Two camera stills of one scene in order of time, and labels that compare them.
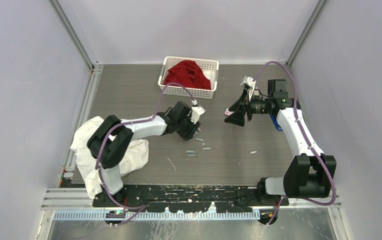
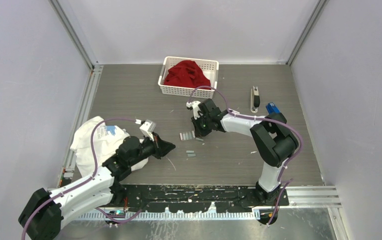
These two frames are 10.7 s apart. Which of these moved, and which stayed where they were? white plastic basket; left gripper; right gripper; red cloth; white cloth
Moved: left gripper; right gripper
Stayed: white cloth; white plastic basket; red cloth
